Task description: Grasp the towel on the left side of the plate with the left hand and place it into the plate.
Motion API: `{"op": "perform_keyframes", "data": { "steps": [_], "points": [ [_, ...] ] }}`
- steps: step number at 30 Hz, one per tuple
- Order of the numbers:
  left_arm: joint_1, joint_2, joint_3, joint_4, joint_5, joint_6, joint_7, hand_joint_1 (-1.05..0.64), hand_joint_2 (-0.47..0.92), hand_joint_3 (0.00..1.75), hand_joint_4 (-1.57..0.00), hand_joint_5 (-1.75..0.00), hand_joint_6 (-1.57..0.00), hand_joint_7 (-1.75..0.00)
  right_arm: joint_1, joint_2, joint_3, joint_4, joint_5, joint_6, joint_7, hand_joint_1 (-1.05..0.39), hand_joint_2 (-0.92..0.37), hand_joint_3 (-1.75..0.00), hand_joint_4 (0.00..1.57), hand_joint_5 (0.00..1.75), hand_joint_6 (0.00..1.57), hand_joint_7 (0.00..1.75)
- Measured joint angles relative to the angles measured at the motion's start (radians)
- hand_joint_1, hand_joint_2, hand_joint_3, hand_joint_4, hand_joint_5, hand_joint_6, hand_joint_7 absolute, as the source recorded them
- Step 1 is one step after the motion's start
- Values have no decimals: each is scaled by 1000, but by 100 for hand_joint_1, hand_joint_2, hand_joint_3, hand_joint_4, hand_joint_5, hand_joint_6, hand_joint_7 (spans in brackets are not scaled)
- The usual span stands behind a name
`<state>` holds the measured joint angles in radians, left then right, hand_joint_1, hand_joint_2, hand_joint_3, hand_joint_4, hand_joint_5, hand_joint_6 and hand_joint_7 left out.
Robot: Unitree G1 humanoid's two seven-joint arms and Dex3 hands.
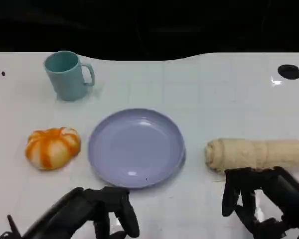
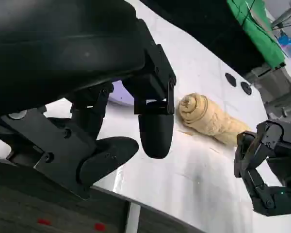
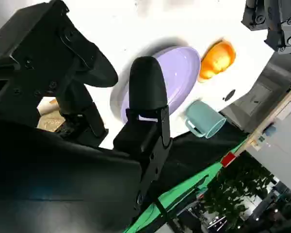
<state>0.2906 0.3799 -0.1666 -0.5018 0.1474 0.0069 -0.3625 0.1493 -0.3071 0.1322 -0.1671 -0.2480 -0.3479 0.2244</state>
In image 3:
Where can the green cloth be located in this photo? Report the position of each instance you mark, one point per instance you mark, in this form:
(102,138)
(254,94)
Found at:
(208,174)

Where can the grey cabinet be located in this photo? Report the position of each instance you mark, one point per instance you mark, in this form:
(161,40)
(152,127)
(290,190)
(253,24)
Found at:
(257,97)

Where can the green leafy plant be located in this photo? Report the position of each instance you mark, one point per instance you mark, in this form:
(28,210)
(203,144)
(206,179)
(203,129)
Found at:
(232,194)

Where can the pale green mug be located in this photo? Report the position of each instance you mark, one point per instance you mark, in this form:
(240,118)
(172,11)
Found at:
(203,116)

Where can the black table skirt cloth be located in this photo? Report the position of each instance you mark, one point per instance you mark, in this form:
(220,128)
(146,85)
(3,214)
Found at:
(196,153)

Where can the lilac plate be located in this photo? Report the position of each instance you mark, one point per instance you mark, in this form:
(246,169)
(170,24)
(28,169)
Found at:
(179,72)

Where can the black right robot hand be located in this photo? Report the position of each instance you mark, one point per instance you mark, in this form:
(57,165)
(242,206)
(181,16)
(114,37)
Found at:
(51,174)

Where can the red box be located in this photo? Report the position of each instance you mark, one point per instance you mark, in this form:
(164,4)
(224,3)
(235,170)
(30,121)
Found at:
(228,159)

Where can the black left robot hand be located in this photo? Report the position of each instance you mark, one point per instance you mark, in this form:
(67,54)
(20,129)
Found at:
(288,31)

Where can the beige towel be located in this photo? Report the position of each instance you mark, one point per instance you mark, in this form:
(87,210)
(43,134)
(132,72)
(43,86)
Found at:
(49,121)

